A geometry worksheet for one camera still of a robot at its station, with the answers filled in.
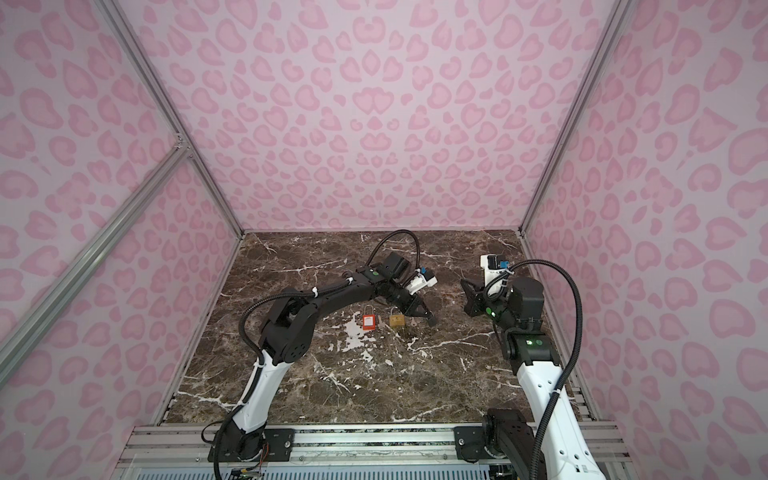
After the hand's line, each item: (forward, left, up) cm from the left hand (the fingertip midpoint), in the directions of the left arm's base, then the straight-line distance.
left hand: (431, 310), depth 89 cm
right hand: (-2, -6, +18) cm, 19 cm away
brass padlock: (+1, +10, -7) cm, 13 cm away
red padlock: (0, +19, -6) cm, 20 cm away
